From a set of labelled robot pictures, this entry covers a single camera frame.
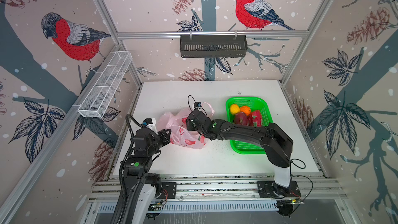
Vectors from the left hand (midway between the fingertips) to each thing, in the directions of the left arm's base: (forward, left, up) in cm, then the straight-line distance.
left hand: (170, 130), depth 74 cm
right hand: (+8, -7, -7) cm, 13 cm away
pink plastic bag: (+6, -2, -2) cm, 7 cm away
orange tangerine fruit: (+20, -44, -12) cm, 50 cm away
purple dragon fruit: (+12, -39, -9) cm, 42 cm away
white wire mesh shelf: (+27, +35, +11) cm, 46 cm away
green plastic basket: (+23, -55, -10) cm, 60 cm away
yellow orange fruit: (+21, -37, -12) cm, 44 cm away
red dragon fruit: (+13, -47, -9) cm, 50 cm away
